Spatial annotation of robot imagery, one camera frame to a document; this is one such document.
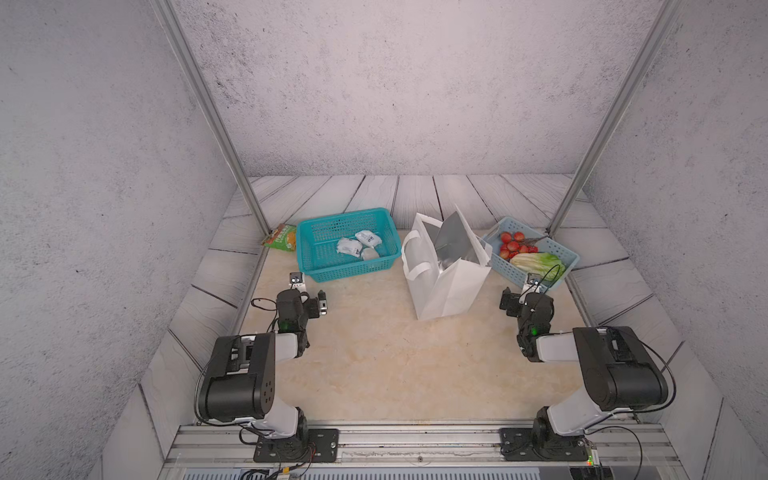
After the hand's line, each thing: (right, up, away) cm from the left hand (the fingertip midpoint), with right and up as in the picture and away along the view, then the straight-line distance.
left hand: (310, 291), depth 95 cm
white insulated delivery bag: (+40, +9, -17) cm, 44 cm away
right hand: (+67, +1, -2) cm, 67 cm away
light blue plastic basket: (+64, +7, +9) cm, 65 cm away
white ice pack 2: (+17, +18, +20) cm, 31 cm away
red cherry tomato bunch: (+71, +15, +16) cm, 74 cm away
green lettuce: (+78, +7, +8) cm, 79 cm away
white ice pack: (+10, +14, +18) cm, 25 cm away
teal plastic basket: (-3, +17, +21) cm, 27 cm away
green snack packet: (-16, +18, +20) cm, 31 cm away
